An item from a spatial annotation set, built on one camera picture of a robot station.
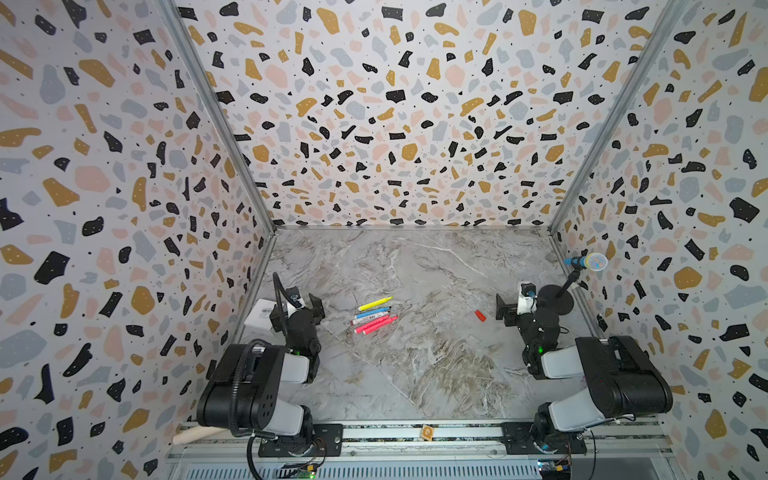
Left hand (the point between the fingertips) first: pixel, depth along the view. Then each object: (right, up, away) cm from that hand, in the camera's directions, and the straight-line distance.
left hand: (296, 299), depth 88 cm
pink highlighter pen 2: (+21, -10, +5) cm, 24 cm away
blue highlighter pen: (+19, -6, +8) cm, 22 cm away
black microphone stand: (+83, -1, +12) cm, 84 cm away
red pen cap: (+57, -6, +8) cm, 58 cm away
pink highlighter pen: (+22, -9, +6) cm, 24 cm away
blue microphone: (+82, +12, -10) cm, 83 cm away
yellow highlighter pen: (+22, -3, +12) cm, 25 cm away
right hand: (+67, +1, +3) cm, 67 cm away
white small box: (-12, -6, +2) cm, 13 cm away
